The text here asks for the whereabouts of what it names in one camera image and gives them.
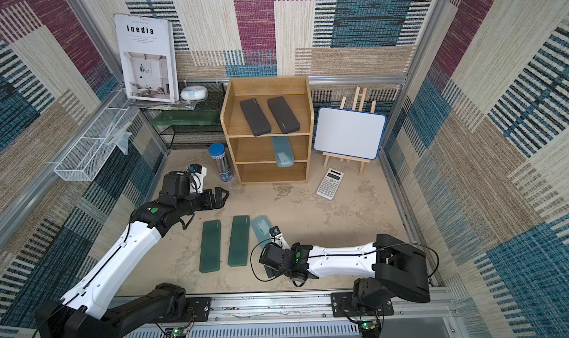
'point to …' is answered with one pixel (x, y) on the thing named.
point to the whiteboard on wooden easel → (352, 135)
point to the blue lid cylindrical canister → (217, 152)
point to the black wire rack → (196, 137)
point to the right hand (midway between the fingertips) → (276, 257)
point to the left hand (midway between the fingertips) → (217, 192)
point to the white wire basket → (87, 157)
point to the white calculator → (330, 184)
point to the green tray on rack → (186, 118)
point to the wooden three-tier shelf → (269, 121)
